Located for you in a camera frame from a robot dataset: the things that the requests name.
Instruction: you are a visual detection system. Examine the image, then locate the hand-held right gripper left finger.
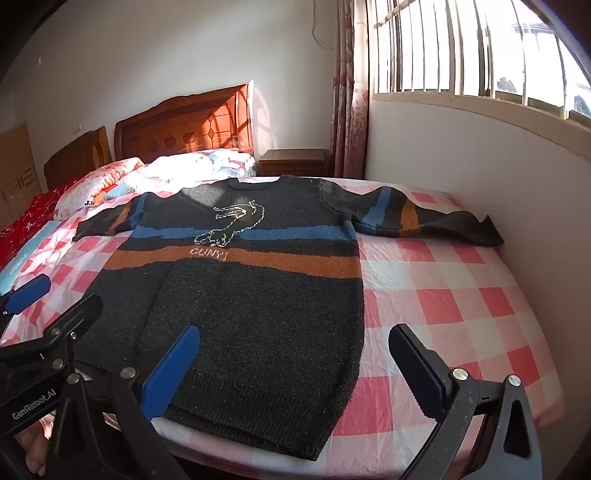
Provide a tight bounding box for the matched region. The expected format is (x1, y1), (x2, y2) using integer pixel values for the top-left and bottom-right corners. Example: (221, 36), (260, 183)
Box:
(46, 323), (201, 480)

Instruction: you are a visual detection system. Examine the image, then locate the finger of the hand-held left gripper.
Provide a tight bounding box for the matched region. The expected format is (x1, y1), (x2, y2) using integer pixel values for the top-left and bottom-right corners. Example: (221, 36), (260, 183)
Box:
(0, 274), (52, 315)
(0, 294), (103, 376)

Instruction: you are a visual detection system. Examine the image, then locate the large carved wooden headboard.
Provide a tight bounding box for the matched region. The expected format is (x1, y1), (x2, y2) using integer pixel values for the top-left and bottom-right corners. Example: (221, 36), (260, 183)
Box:
(114, 80), (256, 164)

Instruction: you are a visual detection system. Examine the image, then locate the bed with pink checkered sheet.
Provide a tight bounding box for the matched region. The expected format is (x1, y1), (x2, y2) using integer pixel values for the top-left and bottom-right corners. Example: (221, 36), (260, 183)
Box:
(0, 178), (567, 480)

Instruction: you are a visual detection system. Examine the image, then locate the wooden nightstand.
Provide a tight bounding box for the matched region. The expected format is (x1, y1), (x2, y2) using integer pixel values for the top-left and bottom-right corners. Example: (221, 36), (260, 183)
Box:
(259, 148), (331, 179)

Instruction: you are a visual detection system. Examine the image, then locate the cardboard box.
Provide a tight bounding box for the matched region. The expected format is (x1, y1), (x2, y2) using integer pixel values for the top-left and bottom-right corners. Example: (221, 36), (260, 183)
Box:
(0, 123), (43, 228)

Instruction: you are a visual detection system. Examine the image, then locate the pink floral curtain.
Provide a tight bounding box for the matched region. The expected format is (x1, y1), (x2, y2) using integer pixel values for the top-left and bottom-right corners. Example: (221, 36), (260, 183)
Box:
(329, 0), (371, 179)

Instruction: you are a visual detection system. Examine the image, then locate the white floral quilt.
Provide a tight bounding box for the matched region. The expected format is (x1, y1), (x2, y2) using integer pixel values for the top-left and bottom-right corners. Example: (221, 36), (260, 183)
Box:
(53, 150), (257, 220)

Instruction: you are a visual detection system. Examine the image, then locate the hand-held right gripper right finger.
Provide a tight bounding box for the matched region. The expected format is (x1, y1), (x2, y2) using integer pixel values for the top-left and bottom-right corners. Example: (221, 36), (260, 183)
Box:
(388, 323), (543, 480)

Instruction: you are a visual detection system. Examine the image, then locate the light blue cloth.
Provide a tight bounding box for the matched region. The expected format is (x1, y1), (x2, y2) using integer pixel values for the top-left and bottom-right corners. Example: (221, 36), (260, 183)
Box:
(0, 220), (62, 296)

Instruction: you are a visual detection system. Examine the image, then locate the dark striped knit sweater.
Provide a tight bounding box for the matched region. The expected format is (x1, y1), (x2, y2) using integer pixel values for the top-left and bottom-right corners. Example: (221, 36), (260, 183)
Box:
(72, 174), (505, 461)

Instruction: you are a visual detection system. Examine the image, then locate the window with metal bars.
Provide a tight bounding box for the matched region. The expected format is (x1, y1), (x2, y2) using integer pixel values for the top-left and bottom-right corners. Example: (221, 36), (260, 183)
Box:
(368, 0), (591, 126)

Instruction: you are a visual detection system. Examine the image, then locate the small wooden headboard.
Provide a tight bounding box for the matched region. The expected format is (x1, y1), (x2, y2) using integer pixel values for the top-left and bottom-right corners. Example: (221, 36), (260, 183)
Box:
(44, 126), (114, 190)

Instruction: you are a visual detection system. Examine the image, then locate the red floral blanket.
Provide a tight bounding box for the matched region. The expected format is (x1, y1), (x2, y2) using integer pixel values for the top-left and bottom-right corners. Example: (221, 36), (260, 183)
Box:
(0, 178), (71, 269)

